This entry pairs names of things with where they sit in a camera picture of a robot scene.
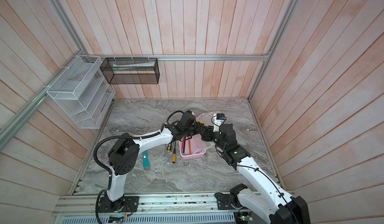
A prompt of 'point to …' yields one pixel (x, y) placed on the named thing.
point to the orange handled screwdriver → (174, 155)
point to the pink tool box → (198, 147)
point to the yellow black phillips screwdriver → (169, 147)
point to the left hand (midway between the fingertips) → (203, 130)
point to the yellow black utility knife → (202, 122)
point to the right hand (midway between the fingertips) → (203, 126)
